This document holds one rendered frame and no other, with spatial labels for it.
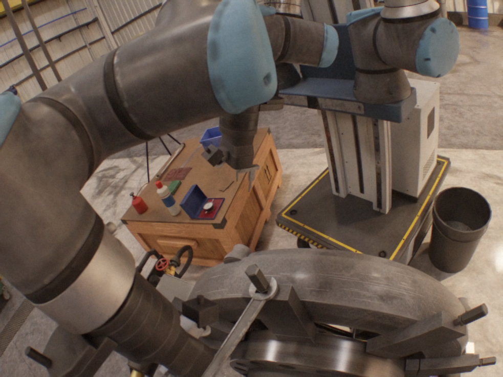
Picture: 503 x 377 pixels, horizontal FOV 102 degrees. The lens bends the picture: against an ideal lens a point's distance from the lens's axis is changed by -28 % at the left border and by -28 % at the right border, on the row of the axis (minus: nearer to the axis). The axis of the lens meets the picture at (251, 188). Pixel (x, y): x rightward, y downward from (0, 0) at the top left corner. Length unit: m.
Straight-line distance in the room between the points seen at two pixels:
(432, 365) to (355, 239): 0.80
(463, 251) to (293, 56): 1.25
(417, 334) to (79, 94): 0.54
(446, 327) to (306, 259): 0.26
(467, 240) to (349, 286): 1.04
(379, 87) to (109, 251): 0.78
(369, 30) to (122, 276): 0.75
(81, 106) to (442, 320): 0.52
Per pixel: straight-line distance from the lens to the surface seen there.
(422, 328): 0.50
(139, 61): 0.21
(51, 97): 0.24
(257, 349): 0.62
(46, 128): 0.21
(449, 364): 0.75
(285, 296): 0.41
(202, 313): 0.32
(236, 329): 0.40
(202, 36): 0.20
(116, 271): 0.21
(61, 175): 0.20
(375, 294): 0.46
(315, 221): 1.46
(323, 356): 0.57
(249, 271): 0.38
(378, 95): 0.85
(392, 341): 0.54
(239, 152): 0.53
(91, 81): 0.24
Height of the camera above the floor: 1.37
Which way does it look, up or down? 35 degrees down
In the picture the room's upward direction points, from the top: 22 degrees counter-clockwise
